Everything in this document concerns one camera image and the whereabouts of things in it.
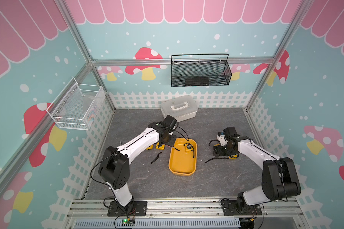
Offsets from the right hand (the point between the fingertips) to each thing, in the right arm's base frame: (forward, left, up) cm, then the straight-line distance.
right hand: (220, 152), depth 91 cm
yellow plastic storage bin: (-5, +25, -3) cm, 26 cm away
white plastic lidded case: (+32, +24, +9) cm, 41 cm away
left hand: (+3, +33, +8) cm, 34 cm away
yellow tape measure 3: (-9, -2, +10) cm, 14 cm away
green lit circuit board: (-37, +54, -6) cm, 65 cm away
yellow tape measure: (+4, +20, -1) cm, 20 cm away
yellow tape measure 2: (+5, +38, -2) cm, 38 cm away
